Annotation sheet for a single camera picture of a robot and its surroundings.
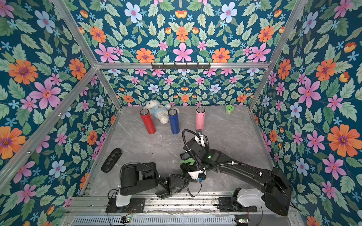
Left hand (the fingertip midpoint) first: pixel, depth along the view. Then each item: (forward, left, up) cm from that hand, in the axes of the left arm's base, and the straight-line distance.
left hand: (195, 157), depth 81 cm
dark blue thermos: (+25, +12, +6) cm, 28 cm away
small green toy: (+41, -32, -5) cm, 52 cm away
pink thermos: (+25, -5, +11) cm, 28 cm away
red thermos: (+27, +30, +5) cm, 41 cm away
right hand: (+6, -2, +5) cm, 8 cm away
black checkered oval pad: (+5, +52, -7) cm, 53 cm away
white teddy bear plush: (+40, +24, -1) cm, 47 cm away
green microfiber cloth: (-3, +3, +3) cm, 5 cm away
